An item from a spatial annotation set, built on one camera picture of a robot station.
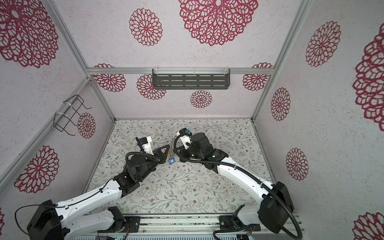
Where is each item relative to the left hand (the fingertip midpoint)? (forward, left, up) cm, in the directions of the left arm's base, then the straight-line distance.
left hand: (169, 147), depth 74 cm
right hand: (-1, -3, 0) cm, 3 cm away
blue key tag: (-3, 0, -10) cm, 10 cm away
